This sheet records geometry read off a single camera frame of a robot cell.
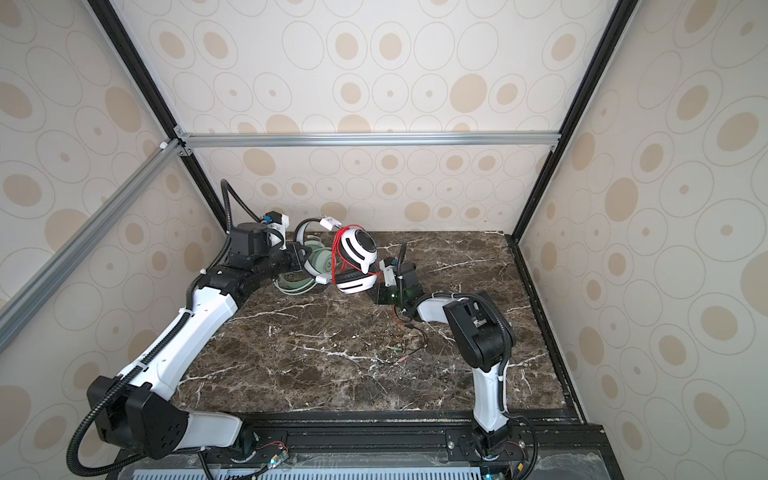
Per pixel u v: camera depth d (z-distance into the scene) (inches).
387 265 34.4
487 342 20.5
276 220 26.8
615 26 27.2
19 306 20.3
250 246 22.5
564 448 29.2
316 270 29.8
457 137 65.0
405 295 30.7
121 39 27.7
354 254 25.5
